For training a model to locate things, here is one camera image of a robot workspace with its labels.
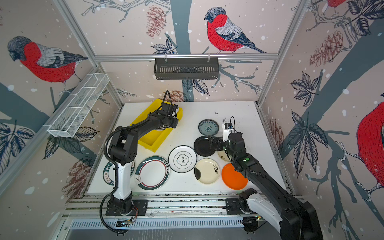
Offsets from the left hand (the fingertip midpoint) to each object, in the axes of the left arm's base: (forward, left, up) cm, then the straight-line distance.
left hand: (178, 119), depth 102 cm
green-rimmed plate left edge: (-35, +38, -7) cm, 52 cm away
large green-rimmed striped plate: (-34, +13, -9) cm, 38 cm away
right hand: (-19, -24, +11) cm, 33 cm away
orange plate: (-38, -34, -6) cm, 52 cm away
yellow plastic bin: (-16, +15, -1) cm, 22 cm away
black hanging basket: (+31, -3, +20) cm, 37 cm away
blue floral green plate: (-1, -22, -8) cm, 23 cm away
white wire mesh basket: (-10, +50, +23) cm, 56 cm away
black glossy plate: (-18, -17, -7) cm, 26 cm away
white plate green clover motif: (-26, -4, -7) cm, 28 cm away
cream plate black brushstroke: (-33, -19, -8) cm, 39 cm away
